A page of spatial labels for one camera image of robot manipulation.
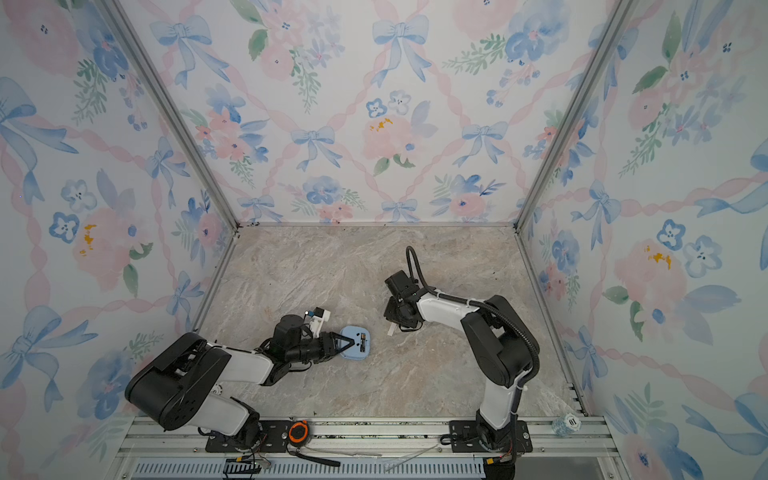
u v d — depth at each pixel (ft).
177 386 1.47
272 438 2.41
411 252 2.56
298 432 2.39
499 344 1.60
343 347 2.68
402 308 2.35
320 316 2.75
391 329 3.04
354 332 2.81
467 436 2.41
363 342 2.81
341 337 2.71
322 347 2.56
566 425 2.34
